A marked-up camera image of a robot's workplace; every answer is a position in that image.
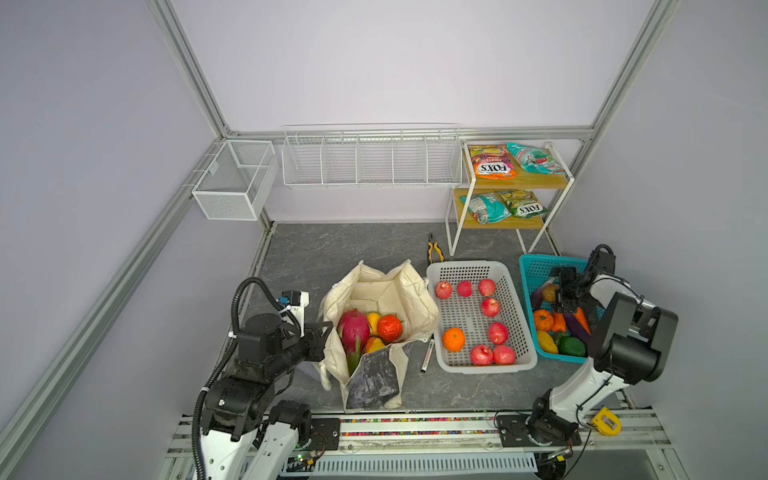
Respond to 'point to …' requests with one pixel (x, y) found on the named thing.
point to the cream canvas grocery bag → (380, 377)
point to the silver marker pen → (428, 353)
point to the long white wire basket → (376, 155)
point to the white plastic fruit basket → (481, 328)
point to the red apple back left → (443, 290)
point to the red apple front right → (504, 355)
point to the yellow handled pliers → (430, 248)
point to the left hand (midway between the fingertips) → (331, 330)
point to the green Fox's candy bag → (522, 203)
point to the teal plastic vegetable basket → (536, 270)
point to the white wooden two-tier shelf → (455, 221)
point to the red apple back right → (486, 286)
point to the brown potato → (549, 292)
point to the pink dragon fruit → (353, 331)
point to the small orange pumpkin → (544, 320)
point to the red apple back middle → (465, 288)
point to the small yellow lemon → (373, 344)
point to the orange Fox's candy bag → (492, 162)
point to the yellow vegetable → (547, 343)
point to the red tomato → (390, 327)
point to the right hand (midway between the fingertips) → (553, 286)
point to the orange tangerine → (454, 339)
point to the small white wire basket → (235, 184)
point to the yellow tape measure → (606, 422)
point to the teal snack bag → (486, 208)
